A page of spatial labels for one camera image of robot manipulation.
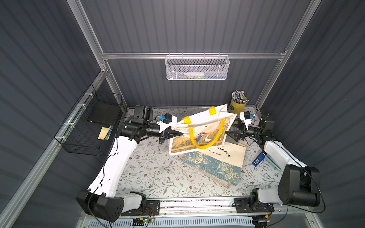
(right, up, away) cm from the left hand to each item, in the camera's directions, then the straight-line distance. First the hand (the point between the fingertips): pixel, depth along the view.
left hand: (181, 133), depth 62 cm
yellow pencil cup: (+42, +15, +45) cm, 63 cm away
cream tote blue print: (+24, -24, +17) cm, 38 cm away
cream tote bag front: (+30, -15, +26) cm, 43 cm away
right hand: (+25, +1, +15) cm, 30 cm away
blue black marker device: (+48, -18, +25) cm, 57 cm away
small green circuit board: (-21, -45, +8) cm, 50 cm away
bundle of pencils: (+40, +23, +40) cm, 61 cm away
